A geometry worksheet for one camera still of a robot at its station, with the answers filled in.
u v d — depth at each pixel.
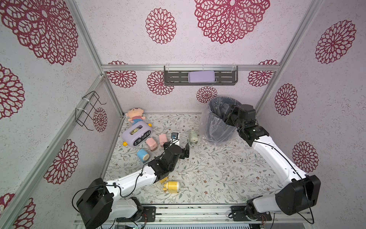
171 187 0.76
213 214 0.75
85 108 0.76
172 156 0.58
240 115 0.59
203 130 1.01
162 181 0.72
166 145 0.74
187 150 0.72
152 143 0.94
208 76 0.91
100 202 0.40
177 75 0.93
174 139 0.67
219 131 0.86
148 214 0.73
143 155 0.88
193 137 0.96
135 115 1.11
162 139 0.95
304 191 0.42
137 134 0.97
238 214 0.74
